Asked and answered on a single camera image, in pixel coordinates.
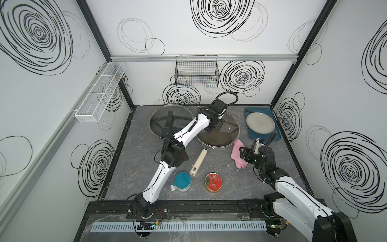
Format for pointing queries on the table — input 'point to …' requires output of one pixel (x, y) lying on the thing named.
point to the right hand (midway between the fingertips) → (245, 150)
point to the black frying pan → (169, 119)
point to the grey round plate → (260, 123)
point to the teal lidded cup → (182, 182)
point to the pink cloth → (241, 163)
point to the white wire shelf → (93, 106)
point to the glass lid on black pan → (169, 119)
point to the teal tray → (253, 135)
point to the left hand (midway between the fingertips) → (217, 122)
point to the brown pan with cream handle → (199, 161)
